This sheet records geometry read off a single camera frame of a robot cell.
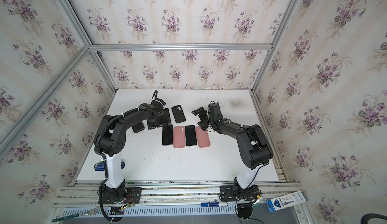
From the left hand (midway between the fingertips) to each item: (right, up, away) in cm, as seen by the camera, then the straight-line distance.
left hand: (162, 125), depth 99 cm
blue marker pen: (+31, -33, -28) cm, 53 cm away
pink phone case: (+12, -6, -5) cm, 14 cm away
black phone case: (+10, +8, +7) cm, 14 cm away
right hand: (+24, +8, -5) cm, 26 cm away
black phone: (+4, -6, -3) cm, 7 cm away
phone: (+19, -6, -4) cm, 20 cm away
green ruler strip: (-38, -37, -31) cm, 62 cm away
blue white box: (+65, -32, -28) cm, 78 cm away
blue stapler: (-29, -20, -19) cm, 40 cm away
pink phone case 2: (+27, -7, -6) cm, 28 cm away
